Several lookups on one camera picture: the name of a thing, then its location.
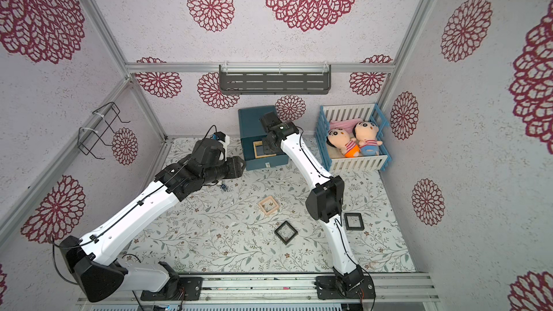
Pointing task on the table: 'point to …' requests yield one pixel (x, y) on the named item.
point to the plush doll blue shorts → (366, 132)
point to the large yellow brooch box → (258, 150)
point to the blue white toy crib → (351, 138)
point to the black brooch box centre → (286, 232)
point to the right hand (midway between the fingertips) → (280, 148)
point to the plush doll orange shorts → (351, 152)
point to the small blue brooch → (223, 186)
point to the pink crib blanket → (348, 125)
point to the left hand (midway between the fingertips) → (239, 165)
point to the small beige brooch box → (268, 205)
